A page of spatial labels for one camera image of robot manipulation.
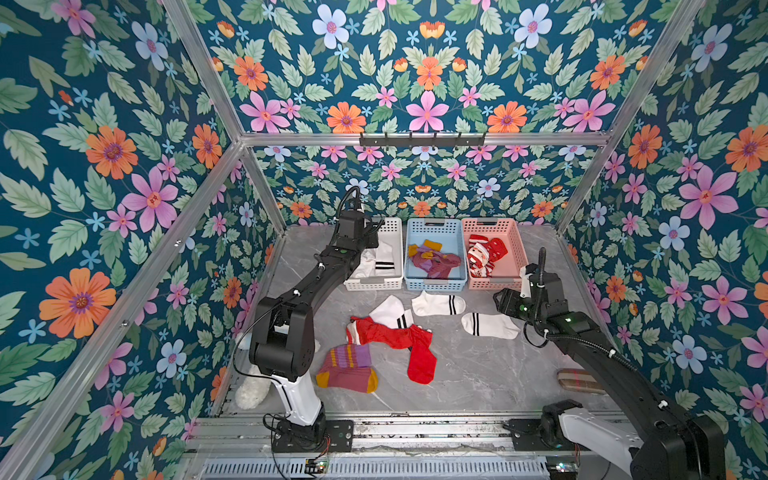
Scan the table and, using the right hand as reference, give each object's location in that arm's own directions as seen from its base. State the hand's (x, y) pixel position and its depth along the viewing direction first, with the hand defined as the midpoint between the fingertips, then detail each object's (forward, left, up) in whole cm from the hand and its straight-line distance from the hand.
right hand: (508, 293), depth 83 cm
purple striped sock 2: (-17, +45, -13) cm, 50 cm away
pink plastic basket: (+15, -5, -12) cm, 20 cm away
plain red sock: (-15, +24, -16) cm, 32 cm away
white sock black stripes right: (+4, +22, -15) cm, 27 cm away
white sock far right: (-2, +1, -15) cm, 16 cm away
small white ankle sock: (+18, +44, -11) cm, 49 cm away
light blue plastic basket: (+35, +14, -11) cm, 40 cm away
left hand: (+20, +41, +8) cm, 46 cm away
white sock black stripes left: (0, +34, -14) cm, 37 cm away
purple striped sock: (+22, +23, -9) cm, 33 cm away
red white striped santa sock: (+17, +5, -6) cm, 18 cm away
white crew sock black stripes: (+21, +38, -11) cm, 45 cm away
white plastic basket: (+35, +36, -11) cm, 51 cm away
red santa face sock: (+30, -4, -13) cm, 33 cm away
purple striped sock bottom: (+17, +18, -9) cm, 26 cm away
